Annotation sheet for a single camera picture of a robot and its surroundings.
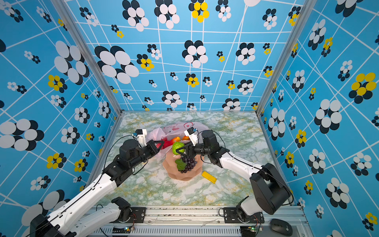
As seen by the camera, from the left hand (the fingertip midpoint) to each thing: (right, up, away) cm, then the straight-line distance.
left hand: (165, 141), depth 73 cm
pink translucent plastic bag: (+4, +4, +9) cm, 11 cm away
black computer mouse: (+56, -40, -4) cm, 69 cm away
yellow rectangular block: (+23, -23, +13) cm, 35 cm away
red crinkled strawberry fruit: (-2, -3, +16) cm, 17 cm away
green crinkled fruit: (+6, -2, +2) cm, 6 cm away
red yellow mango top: (+4, -1, +18) cm, 19 cm away
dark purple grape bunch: (+13, -15, +14) cm, 24 cm away
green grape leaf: (+7, -15, +12) cm, 20 cm away
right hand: (+7, -5, +5) cm, 10 cm away
